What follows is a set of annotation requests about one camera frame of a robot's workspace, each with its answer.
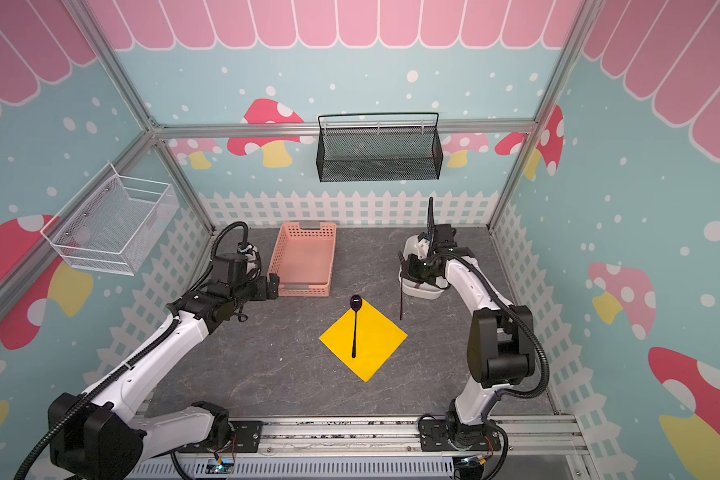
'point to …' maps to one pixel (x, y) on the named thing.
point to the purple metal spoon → (355, 304)
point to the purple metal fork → (402, 269)
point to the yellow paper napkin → (376, 339)
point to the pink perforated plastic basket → (303, 259)
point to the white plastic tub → (417, 290)
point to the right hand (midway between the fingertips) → (401, 271)
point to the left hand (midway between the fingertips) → (262, 283)
